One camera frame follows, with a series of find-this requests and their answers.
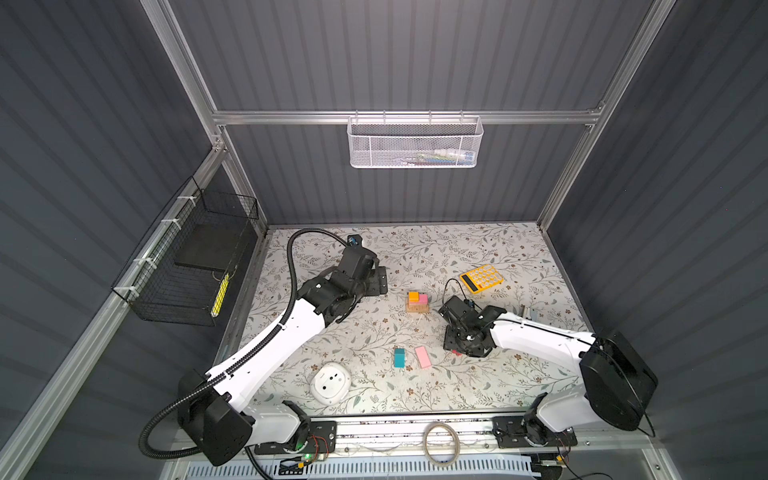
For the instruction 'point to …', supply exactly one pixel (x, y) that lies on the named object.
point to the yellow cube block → (414, 296)
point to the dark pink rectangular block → (424, 299)
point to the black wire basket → (176, 274)
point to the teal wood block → (399, 357)
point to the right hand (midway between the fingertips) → (455, 346)
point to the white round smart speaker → (331, 383)
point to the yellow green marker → (219, 297)
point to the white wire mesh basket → (415, 142)
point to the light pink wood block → (423, 356)
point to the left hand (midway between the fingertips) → (371, 274)
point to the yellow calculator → (482, 278)
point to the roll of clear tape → (457, 445)
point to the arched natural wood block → (419, 308)
